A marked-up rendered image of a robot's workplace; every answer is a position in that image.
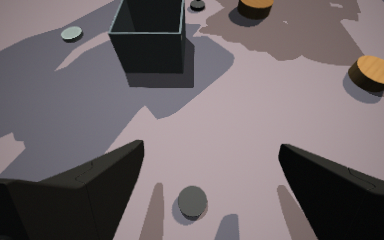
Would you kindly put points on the dark grey disc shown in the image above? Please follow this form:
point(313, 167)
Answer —
point(192, 201)
point(197, 5)

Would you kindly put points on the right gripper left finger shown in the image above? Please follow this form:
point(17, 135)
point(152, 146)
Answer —
point(84, 203)

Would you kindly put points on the pale grey flat disc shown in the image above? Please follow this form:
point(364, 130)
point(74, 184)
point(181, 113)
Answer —
point(72, 34)

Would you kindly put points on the wooden disc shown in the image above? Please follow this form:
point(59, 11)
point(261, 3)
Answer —
point(368, 73)
point(255, 9)

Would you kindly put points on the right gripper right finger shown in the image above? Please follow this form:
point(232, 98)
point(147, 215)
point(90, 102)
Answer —
point(340, 203)

